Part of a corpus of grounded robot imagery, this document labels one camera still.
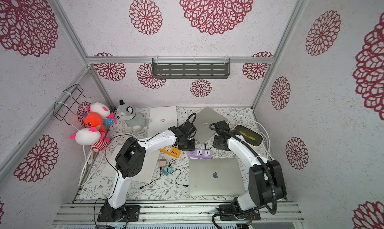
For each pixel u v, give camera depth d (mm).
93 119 873
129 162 533
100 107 945
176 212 756
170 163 925
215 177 853
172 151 931
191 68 948
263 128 1062
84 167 930
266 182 432
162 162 904
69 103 790
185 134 724
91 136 796
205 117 1200
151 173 855
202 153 922
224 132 627
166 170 853
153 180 848
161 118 1123
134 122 1014
